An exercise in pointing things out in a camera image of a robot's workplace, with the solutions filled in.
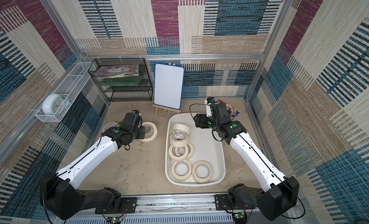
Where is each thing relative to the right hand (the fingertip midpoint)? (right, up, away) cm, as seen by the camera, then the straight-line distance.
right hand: (199, 116), depth 77 cm
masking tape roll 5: (+3, -35, +2) cm, 35 cm away
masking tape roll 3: (-12, -23, +11) cm, 28 cm away
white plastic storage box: (+5, -20, +14) cm, 25 cm away
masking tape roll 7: (-60, -6, +26) cm, 66 cm away
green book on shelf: (-49, +22, +18) cm, 57 cm away
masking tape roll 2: (-12, -14, +11) cm, 21 cm away
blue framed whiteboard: (-19, +22, +21) cm, 36 cm away
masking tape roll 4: (-11, -33, +3) cm, 35 cm away
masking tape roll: (-10, -8, +13) cm, 18 cm away
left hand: (-33, -8, +7) cm, 34 cm away
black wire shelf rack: (-43, +18, +43) cm, 63 cm away
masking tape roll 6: (-27, -8, +4) cm, 28 cm away
